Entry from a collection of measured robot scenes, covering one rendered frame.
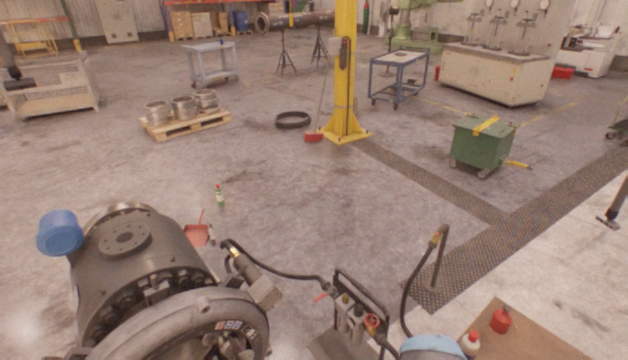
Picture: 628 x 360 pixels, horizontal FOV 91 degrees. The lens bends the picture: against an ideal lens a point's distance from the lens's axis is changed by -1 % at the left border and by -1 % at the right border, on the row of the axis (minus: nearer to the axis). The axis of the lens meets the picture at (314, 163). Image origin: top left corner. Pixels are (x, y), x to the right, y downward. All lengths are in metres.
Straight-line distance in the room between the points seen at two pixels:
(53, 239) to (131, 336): 0.69
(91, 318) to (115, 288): 0.13
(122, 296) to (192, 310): 0.37
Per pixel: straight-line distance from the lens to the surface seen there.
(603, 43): 9.69
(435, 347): 0.69
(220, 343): 1.44
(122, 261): 1.64
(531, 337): 1.94
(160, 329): 1.23
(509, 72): 6.37
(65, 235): 1.77
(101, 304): 1.57
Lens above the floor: 1.90
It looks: 29 degrees down
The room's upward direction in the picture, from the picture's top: 1 degrees counter-clockwise
